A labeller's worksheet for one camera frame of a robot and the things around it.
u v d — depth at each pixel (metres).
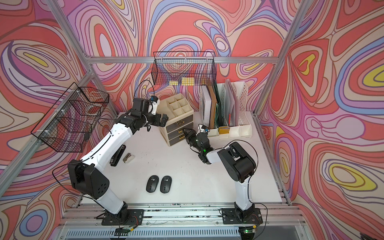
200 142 0.74
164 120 0.75
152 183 0.83
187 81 0.82
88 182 0.44
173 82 0.83
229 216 0.73
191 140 0.84
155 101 0.72
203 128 0.89
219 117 0.91
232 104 0.86
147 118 0.66
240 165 0.52
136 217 0.72
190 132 0.84
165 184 0.82
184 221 0.73
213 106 0.91
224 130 0.99
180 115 0.85
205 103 0.91
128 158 0.93
